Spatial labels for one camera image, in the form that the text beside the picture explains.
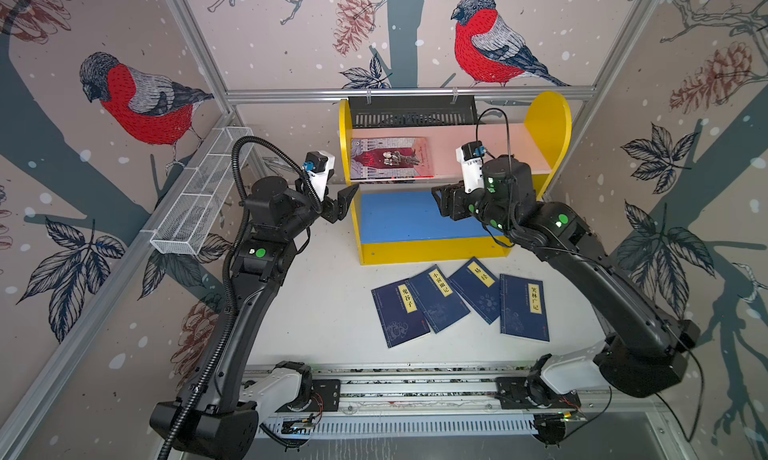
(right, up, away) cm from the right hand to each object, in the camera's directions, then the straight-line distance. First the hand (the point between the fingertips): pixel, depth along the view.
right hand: (439, 189), depth 65 cm
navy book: (-8, -35, +22) cm, 43 cm away
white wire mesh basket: (-62, -6, +8) cm, 63 cm away
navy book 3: (+18, -29, +28) cm, 44 cm away
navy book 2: (+3, -32, +25) cm, 41 cm away
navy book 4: (+28, -35, +21) cm, 50 cm away
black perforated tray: (-18, +27, +30) cm, 44 cm away
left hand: (-21, +3, -2) cm, 22 cm away
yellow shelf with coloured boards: (-8, -8, +28) cm, 30 cm away
